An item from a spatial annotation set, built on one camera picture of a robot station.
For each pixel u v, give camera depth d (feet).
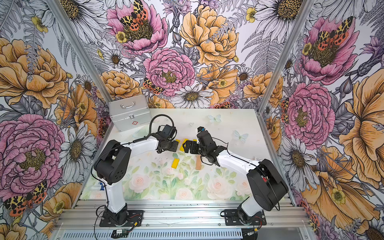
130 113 3.33
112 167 1.68
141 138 2.07
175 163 3.08
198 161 3.09
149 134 2.36
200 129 2.62
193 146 2.54
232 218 2.40
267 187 1.45
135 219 2.40
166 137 2.55
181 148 3.24
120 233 2.39
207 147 2.21
